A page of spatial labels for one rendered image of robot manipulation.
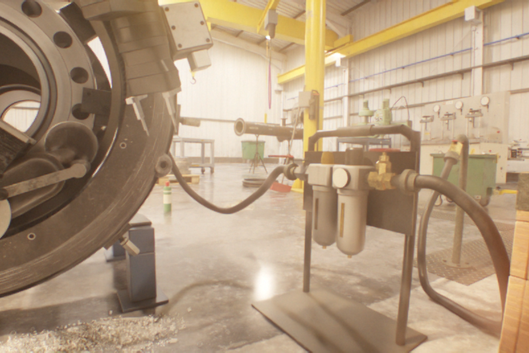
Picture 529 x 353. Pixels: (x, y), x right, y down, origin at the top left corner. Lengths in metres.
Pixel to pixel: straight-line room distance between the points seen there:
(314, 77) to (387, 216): 3.43
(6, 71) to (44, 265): 0.92
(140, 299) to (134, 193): 0.52
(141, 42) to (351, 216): 0.59
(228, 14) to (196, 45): 12.41
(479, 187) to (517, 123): 7.89
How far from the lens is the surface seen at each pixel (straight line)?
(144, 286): 1.03
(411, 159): 0.74
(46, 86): 0.73
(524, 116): 11.06
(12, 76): 1.39
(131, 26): 0.47
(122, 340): 0.89
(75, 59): 0.74
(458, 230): 1.54
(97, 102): 0.71
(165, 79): 0.47
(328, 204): 0.82
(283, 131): 8.45
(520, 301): 0.47
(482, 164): 3.24
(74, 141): 0.63
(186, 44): 0.69
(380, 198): 0.79
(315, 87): 4.06
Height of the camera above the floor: 0.48
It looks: 4 degrees down
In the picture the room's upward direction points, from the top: 1 degrees clockwise
